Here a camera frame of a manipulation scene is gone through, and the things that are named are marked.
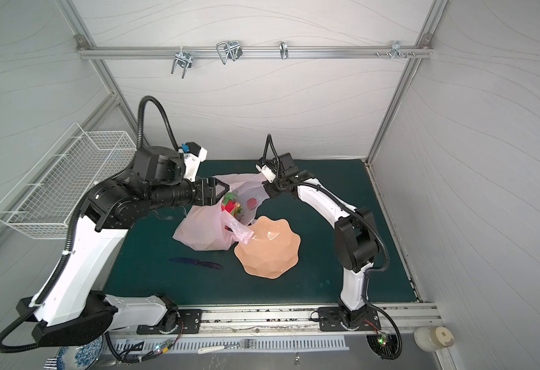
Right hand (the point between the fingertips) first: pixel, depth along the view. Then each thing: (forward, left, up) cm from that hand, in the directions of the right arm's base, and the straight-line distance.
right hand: (272, 177), depth 91 cm
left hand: (-22, +10, +22) cm, 33 cm away
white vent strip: (-55, +21, -17) cm, 61 cm away
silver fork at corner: (-62, +61, -15) cm, 88 cm away
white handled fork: (-54, +5, -17) cm, 57 cm away
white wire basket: (-29, +61, +19) cm, 70 cm away
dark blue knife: (-29, +27, -16) cm, 43 cm away
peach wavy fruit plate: (-24, -1, -17) cm, 29 cm away
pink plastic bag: (-21, +22, -4) cm, 31 cm away
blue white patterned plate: (-60, +54, -15) cm, 82 cm away
